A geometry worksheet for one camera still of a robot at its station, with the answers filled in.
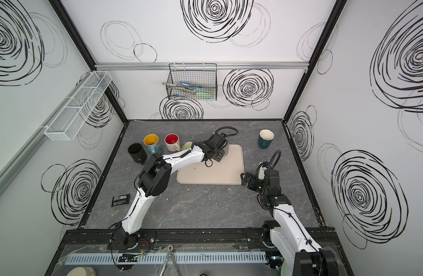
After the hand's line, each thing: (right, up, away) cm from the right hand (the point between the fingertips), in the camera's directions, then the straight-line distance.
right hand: (247, 178), depth 85 cm
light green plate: (+11, -30, -20) cm, 38 cm away
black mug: (-59, +12, +10) cm, 61 cm away
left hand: (-14, +12, +14) cm, 23 cm away
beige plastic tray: (-8, +1, +13) cm, 16 cm away
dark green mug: (+13, +20, +12) cm, 27 cm away
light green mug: (-32, +16, +10) cm, 37 cm away
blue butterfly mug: (-50, +16, +9) cm, 53 cm away
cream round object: (-64, -28, -24) cm, 74 cm away
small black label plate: (-63, -11, 0) cm, 64 cm away
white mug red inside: (-42, +17, +20) cm, 50 cm away
